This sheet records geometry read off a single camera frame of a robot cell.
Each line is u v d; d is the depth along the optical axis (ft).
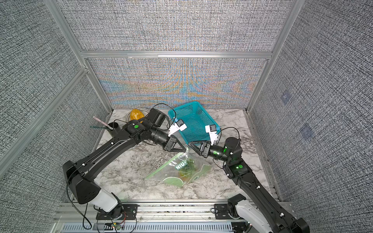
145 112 3.83
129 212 2.40
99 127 3.02
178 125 2.01
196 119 3.71
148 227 2.30
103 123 3.12
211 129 2.05
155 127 1.95
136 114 3.54
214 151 1.99
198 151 2.00
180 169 2.12
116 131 3.26
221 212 2.37
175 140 1.94
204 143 1.98
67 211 2.46
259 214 1.77
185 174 2.21
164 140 1.96
